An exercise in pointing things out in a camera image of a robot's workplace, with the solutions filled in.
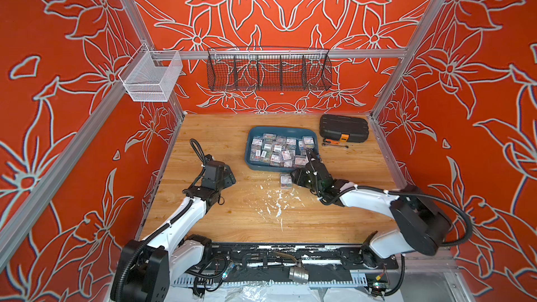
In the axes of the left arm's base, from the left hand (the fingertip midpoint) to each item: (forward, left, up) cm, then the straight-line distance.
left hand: (224, 173), depth 87 cm
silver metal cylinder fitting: (-34, -31, -4) cm, 46 cm away
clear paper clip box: (0, -26, -5) cm, 27 cm away
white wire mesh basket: (+27, +36, +25) cm, 51 cm away
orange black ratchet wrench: (+24, -49, -5) cm, 55 cm away
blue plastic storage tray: (+16, -23, -2) cm, 28 cm away
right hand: (+3, -29, -1) cm, 30 cm away
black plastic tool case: (+33, -57, -4) cm, 66 cm away
